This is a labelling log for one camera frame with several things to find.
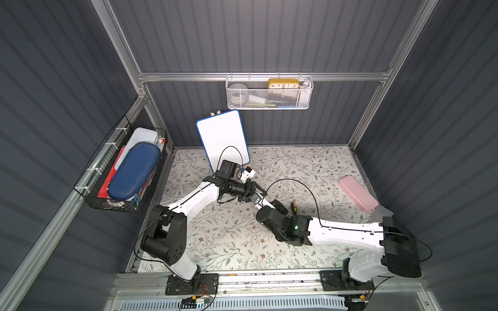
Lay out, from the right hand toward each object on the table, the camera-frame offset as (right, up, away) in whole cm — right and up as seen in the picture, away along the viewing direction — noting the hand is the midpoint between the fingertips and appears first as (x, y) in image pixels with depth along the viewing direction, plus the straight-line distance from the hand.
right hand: (271, 200), depth 78 cm
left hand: (-2, +1, 0) cm, 2 cm away
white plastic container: (-54, +26, -1) cm, 60 cm away
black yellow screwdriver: (+13, -6, +15) cm, 20 cm away
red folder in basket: (-58, +5, -14) cm, 60 cm away
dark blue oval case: (-49, +13, -12) cm, 52 cm away
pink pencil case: (+46, 0, +19) cm, 50 cm away
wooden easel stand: (-26, +38, +8) cm, 46 cm away
